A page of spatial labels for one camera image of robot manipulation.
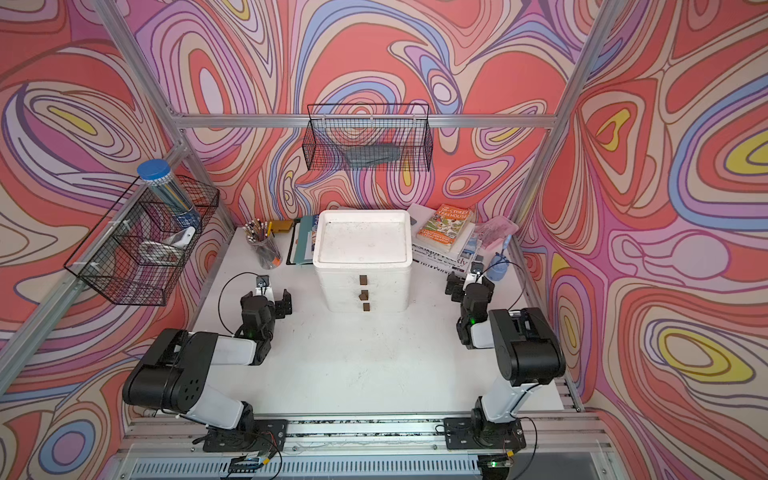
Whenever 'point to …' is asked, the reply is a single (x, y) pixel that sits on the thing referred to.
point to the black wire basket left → (139, 247)
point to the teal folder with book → (300, 251)
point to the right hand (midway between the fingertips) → (469, 280)
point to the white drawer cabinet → (365, 257)
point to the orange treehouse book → (443, 227)
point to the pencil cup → (266, 249)
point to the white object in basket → (181, 238)
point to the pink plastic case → (494, 229)
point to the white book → (421, 214)
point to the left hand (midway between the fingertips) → (272, 291)
